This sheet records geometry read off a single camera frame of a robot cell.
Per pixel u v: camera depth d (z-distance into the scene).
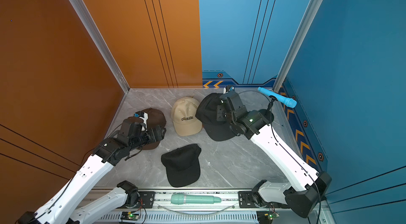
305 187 0.37
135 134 0.56
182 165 0.81
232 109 0.51
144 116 0.68
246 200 0.72
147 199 0.74
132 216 0.70
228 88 0.61
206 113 0.74
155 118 0.91
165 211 0.71
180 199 0.71
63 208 0.39
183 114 0.94
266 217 0.70
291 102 0.81
